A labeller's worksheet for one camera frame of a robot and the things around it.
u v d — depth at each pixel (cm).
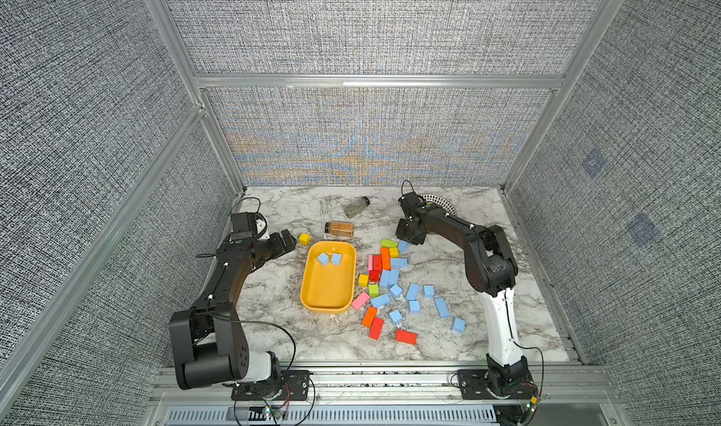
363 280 90
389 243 102
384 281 92
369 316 85
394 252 98
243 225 68
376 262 95
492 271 58
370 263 95
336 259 95
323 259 95
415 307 86
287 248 80
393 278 92
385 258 97
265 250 74
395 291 89
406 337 82
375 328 83
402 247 100
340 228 103
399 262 95
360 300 88
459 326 82
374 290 88
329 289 92
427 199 113
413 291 88
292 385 74
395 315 84
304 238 101
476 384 73
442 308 87
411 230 90
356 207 110
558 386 75
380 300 87
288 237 80
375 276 93
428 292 88
